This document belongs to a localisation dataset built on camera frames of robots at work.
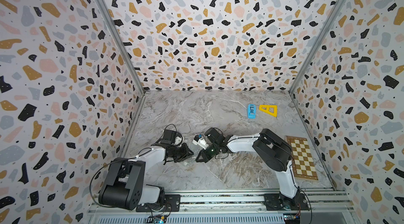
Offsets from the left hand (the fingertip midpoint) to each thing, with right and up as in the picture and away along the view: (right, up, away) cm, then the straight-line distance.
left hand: (194, 153), depth 88 cm
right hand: (+1, -4, -1) cm, 4 cm away
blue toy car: (+36, +22, +19) cm, 47 cm away
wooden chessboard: (+58, -5, -4) cm, 59 cm away
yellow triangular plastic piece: (+51, +24, +23) cm, 61 cm away
